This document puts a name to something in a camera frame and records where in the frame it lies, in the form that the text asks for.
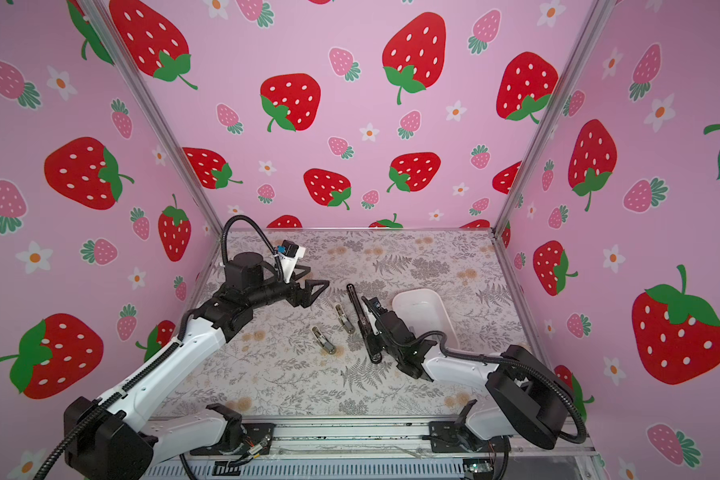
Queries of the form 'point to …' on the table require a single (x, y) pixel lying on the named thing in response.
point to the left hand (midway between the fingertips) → (318, 274)
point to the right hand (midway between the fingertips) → (364, 326)
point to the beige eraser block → (323, 341)
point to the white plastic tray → (425, 311)
